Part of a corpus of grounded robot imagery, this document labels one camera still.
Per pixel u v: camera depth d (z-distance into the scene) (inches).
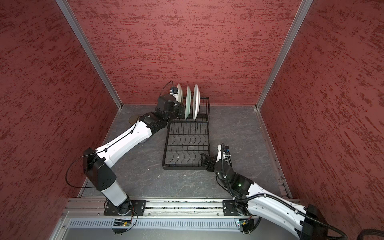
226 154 27.0
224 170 21.6
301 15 29.0
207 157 27.0
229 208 29.1
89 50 34.2
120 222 28.6
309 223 16.8
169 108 23.4
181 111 27.4
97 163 16.8
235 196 22.0
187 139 38.5
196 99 28.6
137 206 29.3
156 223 27.9
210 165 26.9
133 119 40.6
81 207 29.7
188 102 29.6
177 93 26.9
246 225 28.4
